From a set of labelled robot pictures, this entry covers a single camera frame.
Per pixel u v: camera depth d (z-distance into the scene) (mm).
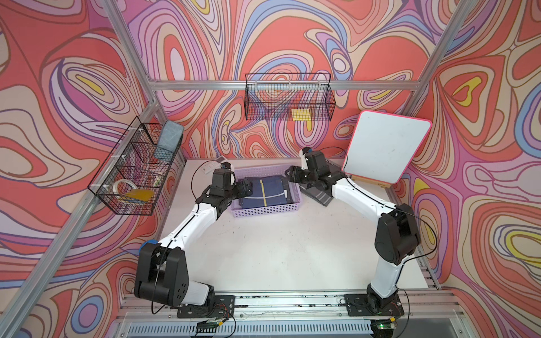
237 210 911
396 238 474
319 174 684
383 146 952
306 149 802
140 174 784
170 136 819
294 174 802
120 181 691
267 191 1022
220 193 652
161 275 416
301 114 908
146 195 672
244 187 780
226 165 767
